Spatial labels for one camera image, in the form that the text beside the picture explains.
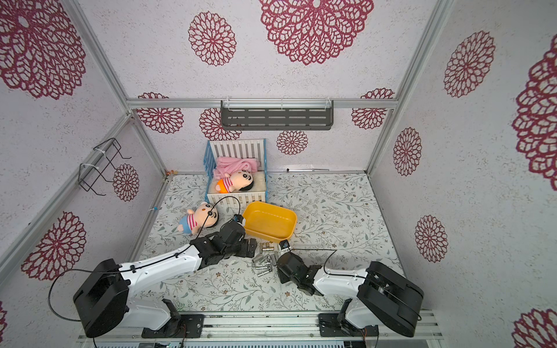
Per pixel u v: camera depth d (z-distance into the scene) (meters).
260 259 0.88
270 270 0.86
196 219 0.94
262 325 0.75
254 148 1.11
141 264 0.47
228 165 1.10
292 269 0.66
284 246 0.78
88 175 0.73
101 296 0.41
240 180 1.01
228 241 0.64
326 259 0.90
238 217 0.76
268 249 0.91
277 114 0.95
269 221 1.03
